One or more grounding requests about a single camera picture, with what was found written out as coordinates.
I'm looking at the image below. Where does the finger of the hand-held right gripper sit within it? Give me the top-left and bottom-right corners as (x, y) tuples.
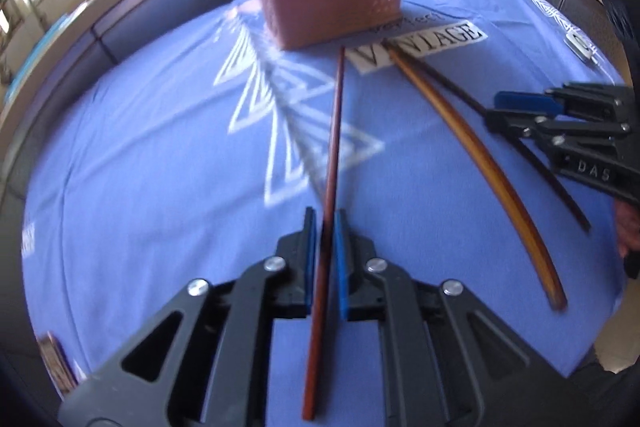
(485, 108), (640, 204)
(494, 83), (639, 120)

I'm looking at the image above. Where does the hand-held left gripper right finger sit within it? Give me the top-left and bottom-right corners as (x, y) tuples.
(334, 208), (571, 427)

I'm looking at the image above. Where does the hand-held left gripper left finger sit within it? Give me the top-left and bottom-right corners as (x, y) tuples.
(57, 206), (318, 427)

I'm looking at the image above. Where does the amber wooden chopstick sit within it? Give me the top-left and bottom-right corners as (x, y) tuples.
(386, 48), (568, 313)

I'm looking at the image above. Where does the dark wooden chopstick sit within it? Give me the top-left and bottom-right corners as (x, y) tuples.
(392, 48), (592, 234)

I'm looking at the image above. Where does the red-brown wooden chopstick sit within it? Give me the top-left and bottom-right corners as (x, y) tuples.
(301, 47), (347, 422)

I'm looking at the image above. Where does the person's right hand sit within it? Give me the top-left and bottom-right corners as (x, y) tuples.
(614, 199), (640, 259)

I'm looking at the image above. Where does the small white device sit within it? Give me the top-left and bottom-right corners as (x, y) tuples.
(566, 32), (601, 64)

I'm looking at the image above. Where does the blue printed tablecloth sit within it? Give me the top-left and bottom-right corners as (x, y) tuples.
(22, 0), (631, 427)

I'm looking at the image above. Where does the smartphone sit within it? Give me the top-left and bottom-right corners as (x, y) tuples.
(37, 332), (78, 400)

